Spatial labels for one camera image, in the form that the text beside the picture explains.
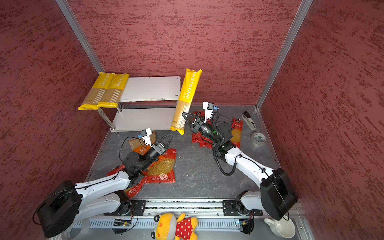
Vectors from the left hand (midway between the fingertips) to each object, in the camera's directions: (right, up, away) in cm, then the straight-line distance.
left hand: (174, 137), depth 70 cm
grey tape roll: (+54, -5, +32) cm, 63 cm away
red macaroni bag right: (-9, -21, +13) cm, 26 cm away
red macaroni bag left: (-24, -28, +6) cm, 37 cm away
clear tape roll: (-40, -41, -4) cm, 58 cm away
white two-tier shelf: (-17, +26, +12) cm, 34 cm away
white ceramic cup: (+53, -43, -1) cm, 68 cm away
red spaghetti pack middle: (+17, -7, +27) cm, 32 cm away
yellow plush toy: (-1, -38, -7) cm, 39 cm away
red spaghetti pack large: (+10, -3, +30) cm, 32 cm away
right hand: (+4, +10, -5) cm, 12 cm away
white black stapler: (+50, +8, +39) cm, 64 cm away
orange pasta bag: (-25, -8, +21) cm, 34 cm away
